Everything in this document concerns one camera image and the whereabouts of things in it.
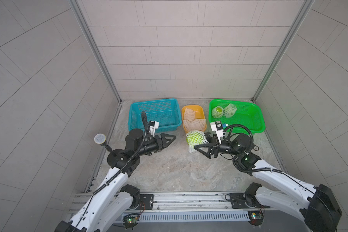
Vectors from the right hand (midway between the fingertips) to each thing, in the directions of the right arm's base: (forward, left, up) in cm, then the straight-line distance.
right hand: (197, 147), depth 61 cm
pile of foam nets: (+30, -1, -24) cm, 38 cm away
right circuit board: (-24, -27, -29) cm, 46 cm away
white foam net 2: (+36, -28, -20) cm, 50 cm away
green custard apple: (+38, -22, -21) cm, 48 cm away
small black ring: (+10, -41, -28) cm, 51 cm away
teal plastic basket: (+43, +17, -25) cm, 52 cm away
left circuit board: (-22, +32, -24) cm, 45 cm away
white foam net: (+34, -19, -21) cm, 44 cm away
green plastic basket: (+37, -45, -27) cm, 64 cm away
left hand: (+6, +9, -3) cm, 11 cm away
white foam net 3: (-2, +3, +2) cm, 4 cm away
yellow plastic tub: (+39, -8, -24) cm, 47 cm away
